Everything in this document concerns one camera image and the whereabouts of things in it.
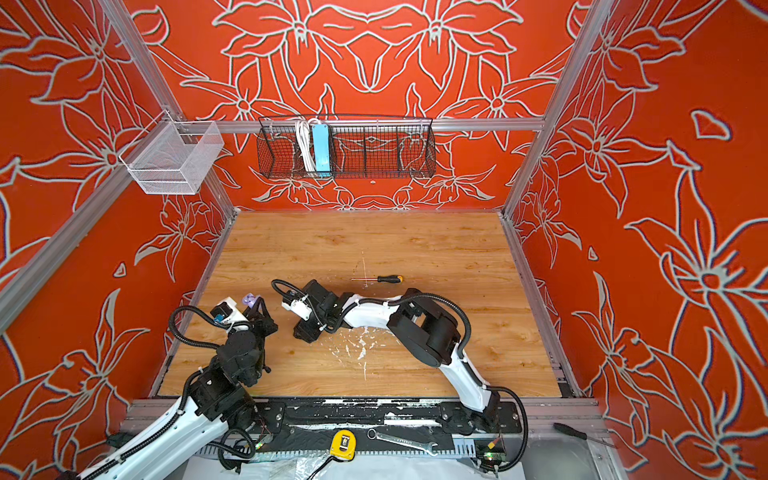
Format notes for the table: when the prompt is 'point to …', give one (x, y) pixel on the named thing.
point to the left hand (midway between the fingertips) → (260, 301)
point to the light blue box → (322, 150)
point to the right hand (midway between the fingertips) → (294, 327)
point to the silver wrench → (427, 446)
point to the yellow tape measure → (343, 445)
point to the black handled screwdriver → (580, 434)
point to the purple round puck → (249, 299)
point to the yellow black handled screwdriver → (382, 279)
